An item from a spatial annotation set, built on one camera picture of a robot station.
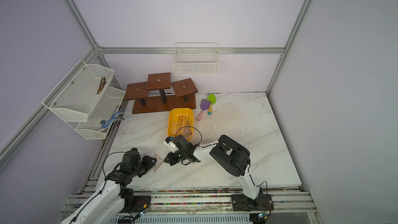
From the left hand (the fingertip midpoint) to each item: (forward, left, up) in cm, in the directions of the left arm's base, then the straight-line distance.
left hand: (155, 163), depth 86 cm
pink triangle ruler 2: (+20, -17, +1) cm, 26 cm away
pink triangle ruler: (+1, -2, 0) cm, 3 cm away
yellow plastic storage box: (+29, -17, 0) cm, 34 cm away
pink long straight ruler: (+28, -11, 0) cm, 31 cm away
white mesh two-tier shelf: (+23, +34, +29) cm, 51 cm away
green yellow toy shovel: (+52, -34, 0) cm, 62 cm away
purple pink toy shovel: (+44, -28, 0) cm, 52 cm away
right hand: (+1, -6, -1) cm, 6 cm away
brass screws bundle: (+32, +27, +32) cm, 53 cm away
